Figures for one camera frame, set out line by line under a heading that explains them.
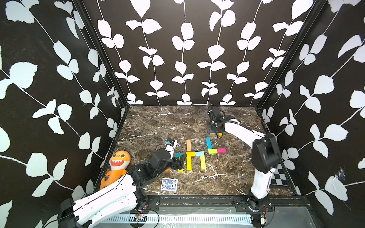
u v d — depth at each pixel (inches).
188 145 37.8
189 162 34.8
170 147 25.6
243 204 28.8
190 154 36.1
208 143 38.6
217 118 28.6
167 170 33.6
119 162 31.5
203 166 34.4
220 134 39.8
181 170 33.7
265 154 19.9
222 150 37.4
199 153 36.6
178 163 26.0
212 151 36.9
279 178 32.1
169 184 31.1
